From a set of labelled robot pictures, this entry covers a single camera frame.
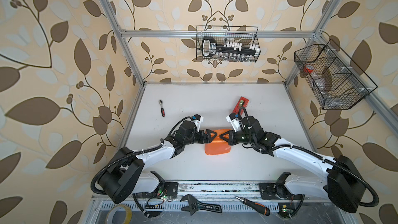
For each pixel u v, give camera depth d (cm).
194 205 71
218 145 80
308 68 89
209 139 74
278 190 66
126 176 43
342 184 40
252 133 62
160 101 108
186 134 67
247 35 91
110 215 66
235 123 73
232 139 68
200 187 76
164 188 74
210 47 85
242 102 101
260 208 68
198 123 79
